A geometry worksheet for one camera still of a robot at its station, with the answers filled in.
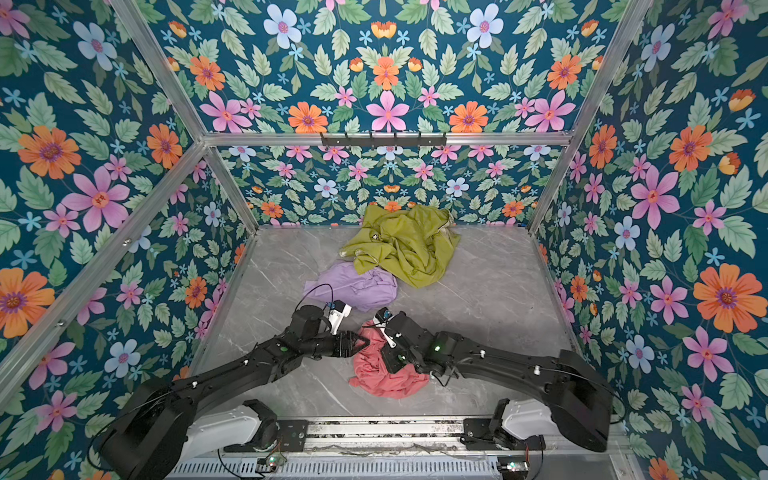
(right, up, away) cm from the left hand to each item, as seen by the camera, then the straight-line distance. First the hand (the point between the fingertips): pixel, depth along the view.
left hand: (368, 339), depth 79 cm
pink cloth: (+1, -9, -1) cm, 9 cm away
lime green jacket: (+14, +27, +23) cm, 38 cm away
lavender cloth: (-4, +10, +19) cm, 22 cm away
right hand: (+4, -3, -1) cm, 4 cm away
